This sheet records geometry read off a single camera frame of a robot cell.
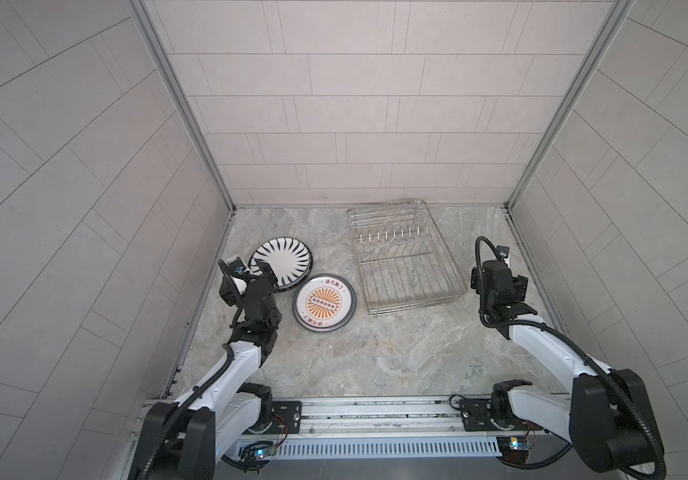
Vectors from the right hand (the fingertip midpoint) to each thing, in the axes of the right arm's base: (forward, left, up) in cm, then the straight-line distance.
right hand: (495, 269), depth 87 cm
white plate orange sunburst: (-3, +51, -7) cm, 52 cm away
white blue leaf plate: (+13, +63, -6) cm, 64 cm away
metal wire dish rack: (+11, +24, -7) cm, 28 cm away
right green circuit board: (-41, +7, -12) cm, 43 cm away
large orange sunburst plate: (-3, +51, -7) cm, 52 cm away
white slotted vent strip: (-39, +39, -11) cm, 56 cm away
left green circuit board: (-38, +65, -7) cm, 76 cm away
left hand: (+2, +70, +9) cm, 70 cm away
